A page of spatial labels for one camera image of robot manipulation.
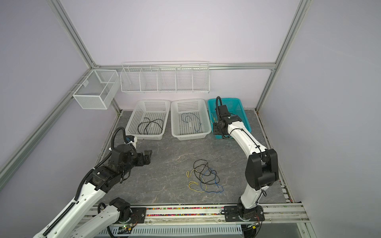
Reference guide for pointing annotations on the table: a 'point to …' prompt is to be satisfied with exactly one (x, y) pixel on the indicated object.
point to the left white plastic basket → (154, 109)
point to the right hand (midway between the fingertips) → (220, 130)
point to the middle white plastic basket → (189, 119)
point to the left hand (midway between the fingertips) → (143, 153)
